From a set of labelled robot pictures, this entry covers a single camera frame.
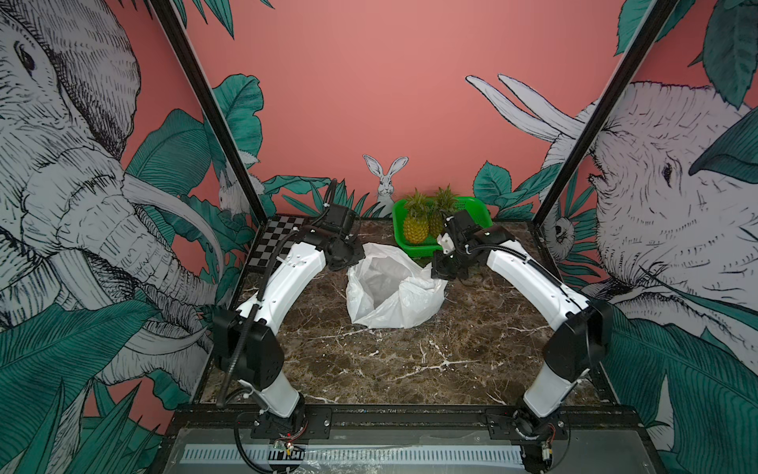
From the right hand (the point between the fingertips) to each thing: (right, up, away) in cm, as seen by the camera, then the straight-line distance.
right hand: (426, 269), depth 82 cm
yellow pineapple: (-1, +16, +22) cm, 27 cm away
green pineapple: (+7, +21, +21) cm, 31 cm away
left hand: (-19, +5, +2) cm, 20 cm away
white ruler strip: (-20, -44, -12) cm, 50 cm away
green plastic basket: (+24, +23, +35) cm, 48 cm away
